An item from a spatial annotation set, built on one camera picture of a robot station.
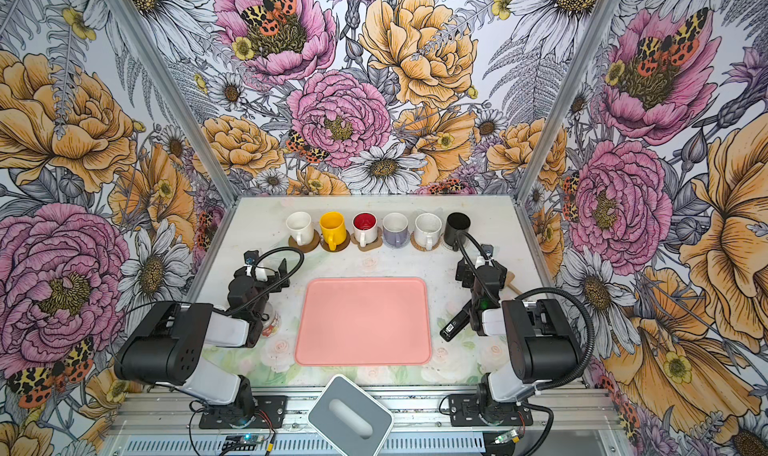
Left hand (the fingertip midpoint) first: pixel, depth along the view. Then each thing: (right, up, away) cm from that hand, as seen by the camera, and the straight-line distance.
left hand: (271, 268), depth 93 cm
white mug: (+49, +12, +12) cm, 52 cm away
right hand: (+64, 0, +1) cm, 64 cm away
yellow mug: (+18, +11, +6) cm, 22 cm away
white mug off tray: (+7, +12, +7) cm, 16 cm away
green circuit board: (+2, -38, -22) cm, 44 cm away
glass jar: (+4, -13, -10) cm, 17 cm away
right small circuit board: (+64, -37, -21) cm, 77 cm away
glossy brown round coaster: (+19, +5, +11) cm, 22 cm away
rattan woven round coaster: (+47, +5, +12) cm, 49 cm away
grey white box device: (+27, -34, -20) cm, 48 cm away
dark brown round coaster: (+8, +5, +12) cm, 15 cm away
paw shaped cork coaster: (+31, +6, +15) cm, 35 cm away
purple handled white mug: (+38, +12, +15) cm, 43 cm away
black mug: (+58, +13, +8) cm, 60 cm away
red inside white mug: (+28, +12, +13) cm, 33 cm away
